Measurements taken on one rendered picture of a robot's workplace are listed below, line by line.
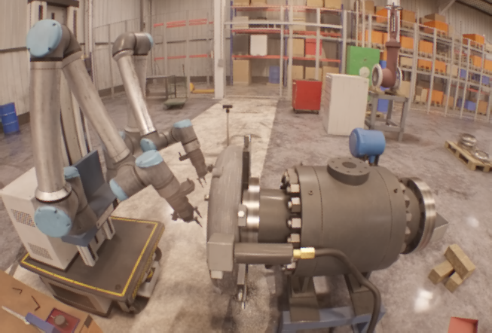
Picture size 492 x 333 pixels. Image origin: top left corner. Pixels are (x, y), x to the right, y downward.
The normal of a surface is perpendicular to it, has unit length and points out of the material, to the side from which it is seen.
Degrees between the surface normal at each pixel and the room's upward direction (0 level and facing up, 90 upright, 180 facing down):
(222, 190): 35
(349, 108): 90
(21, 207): 90
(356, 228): 59
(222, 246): 67
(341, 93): 90
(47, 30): 83
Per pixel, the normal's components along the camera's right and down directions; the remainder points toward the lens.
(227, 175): -0.04, -0.69
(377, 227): -0.04, -0.14
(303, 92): 0.01, 0.36
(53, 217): 0.37, 0.41
